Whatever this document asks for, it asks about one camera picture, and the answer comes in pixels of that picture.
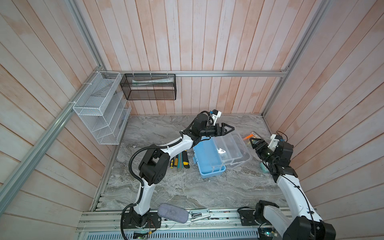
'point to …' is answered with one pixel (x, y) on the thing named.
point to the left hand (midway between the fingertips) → (231, 132)
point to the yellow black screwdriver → (172, 161)
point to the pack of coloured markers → (253, 134)
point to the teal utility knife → (180, 161)
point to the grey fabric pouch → (173, 212)
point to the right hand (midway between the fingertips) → (252, 141)
